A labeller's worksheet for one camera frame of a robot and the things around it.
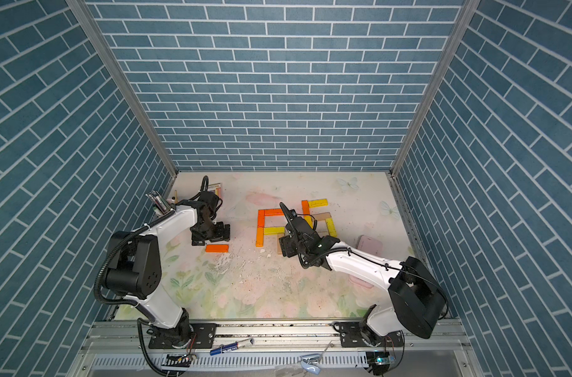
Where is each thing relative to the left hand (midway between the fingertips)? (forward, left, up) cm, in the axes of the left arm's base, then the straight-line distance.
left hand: (223, 239), depth 92 cm
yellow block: (+7, -19, -4) cm, 21 cm away
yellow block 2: (+21, -39, -3) cm, 44 cm away
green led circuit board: (-39, -54, -4) cm, 67 cm away
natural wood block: (-1, -22, -4) cm, 22 cm away
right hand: (-3, -26, +7) cm, 27 cm away
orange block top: (+18, -33, -2) cm, 38 cm away
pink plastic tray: (-1, -60, -4) cm, 60 cm away
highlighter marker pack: (+29, +10, -2) cm, 31 cm away
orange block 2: (+16, -18, -3) cm, 25 cm away
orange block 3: (+12, -13, -3) cm, 18 cm away
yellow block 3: (+7, -44, -2) cm, 45 cm away
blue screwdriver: (-35, -7, -3) cm, 36 cm away
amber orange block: (+3, -13, -4) cm, 14 cm away
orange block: (-2, +3, -4) cm, 6 cm away
